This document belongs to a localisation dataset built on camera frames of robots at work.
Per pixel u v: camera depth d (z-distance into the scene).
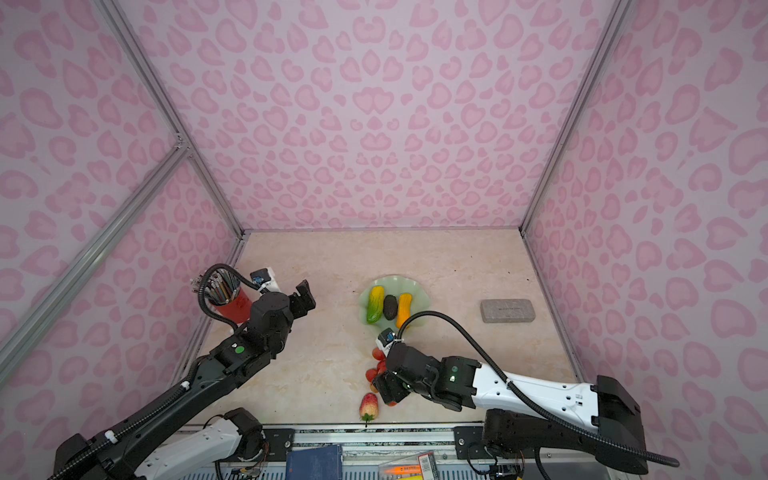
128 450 0.41
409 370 0.53
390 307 0.94
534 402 0.43
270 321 0.56
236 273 0.59
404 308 0.94
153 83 0.80
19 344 0.50
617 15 0.69
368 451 0.73
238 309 0.89
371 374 0.82
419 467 0.69
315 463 0.70
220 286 0.84
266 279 0.65
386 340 0.65
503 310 0.95
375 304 0.91
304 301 0.70
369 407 0.75
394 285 0.98
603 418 0.41
